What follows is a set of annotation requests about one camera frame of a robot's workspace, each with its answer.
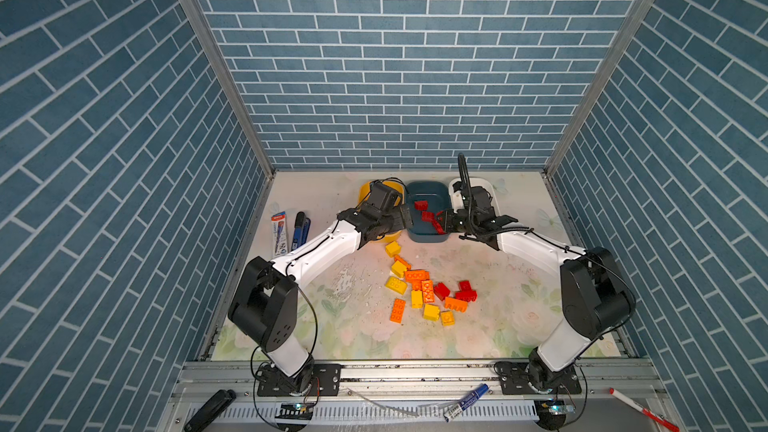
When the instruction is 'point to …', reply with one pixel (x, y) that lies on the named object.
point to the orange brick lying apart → (397, 310)
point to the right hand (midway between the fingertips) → (437, 214)
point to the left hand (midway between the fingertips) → (400, 217)
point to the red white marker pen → (645, 410)
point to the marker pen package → (279, 234)
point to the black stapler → (210, 409)
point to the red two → (421, 205)
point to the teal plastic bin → (428, 196)
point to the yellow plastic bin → (399, 189)
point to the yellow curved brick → (396, 284)
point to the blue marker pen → (472, 397)
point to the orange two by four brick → (427, 291)
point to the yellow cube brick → (393, 249)
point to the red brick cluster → (464, 292)
